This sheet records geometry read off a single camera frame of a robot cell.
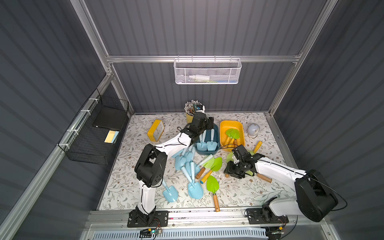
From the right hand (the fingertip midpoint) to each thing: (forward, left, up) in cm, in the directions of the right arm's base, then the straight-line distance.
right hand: (226, 173), depth 85 cm
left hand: (+27, +8, +18) cm, 33 cm away
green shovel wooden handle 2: (-6, -8, +16) cm, 19 cm away
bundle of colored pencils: (+39, +22, +15) cm, 47 cm away
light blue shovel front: (-8, +18, -2) cm, 20 cm away
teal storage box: (+25, +4, -1) cm, 26 cm away
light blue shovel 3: (-10, +32, -4) cm, 34 cm away
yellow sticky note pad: (+10, +61, +23) cm, 66 cm away
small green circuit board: (-28, +41, -4) cm, 50 cm away
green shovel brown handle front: (-6, +8, -1) cm, 10 cm away
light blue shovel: (+20, +8, -1) cm, 21 cm away
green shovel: (+29, -10, -1) cm, 31 cm away
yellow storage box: (+37, -4, 0) cm, 37 cm away
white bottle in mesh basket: (+48, +16, +32) cm, 60 cm away
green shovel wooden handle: (+31, -5, -1) cm, 32 cm away
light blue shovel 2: (+20, +14, -1) cm, 24 cm away
